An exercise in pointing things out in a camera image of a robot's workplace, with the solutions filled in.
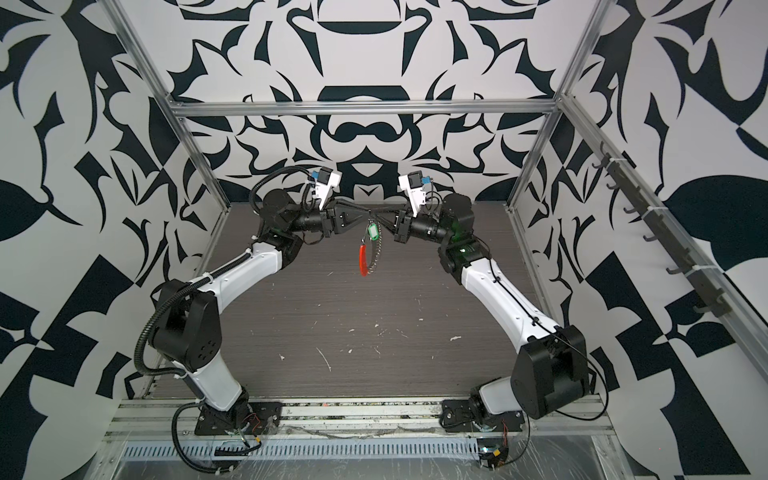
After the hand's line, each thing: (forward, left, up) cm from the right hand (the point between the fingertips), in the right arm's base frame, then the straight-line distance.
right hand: (373, 215), depth 67 cm
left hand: (+1, 0, +1) cm, 1 cm away
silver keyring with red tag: (-6, +3, -5) cm, 8 cm away
